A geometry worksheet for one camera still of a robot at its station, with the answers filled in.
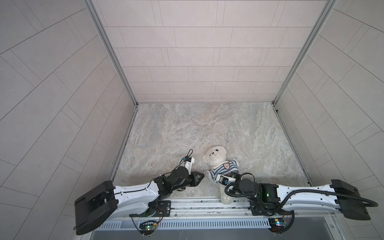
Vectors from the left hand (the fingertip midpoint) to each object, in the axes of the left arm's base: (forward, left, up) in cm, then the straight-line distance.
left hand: (208, 178), depth 76 cm
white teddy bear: (+10, -3, +4) cm, 11 cm away
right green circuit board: (-19, -31, -5) cm, 37 cm away
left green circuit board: (-20, +27, -2) cm, 34 cm away
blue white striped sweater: (+4, -8, +3) cm, 9 cm away
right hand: (0, -5, +1) cm, 6 cm away
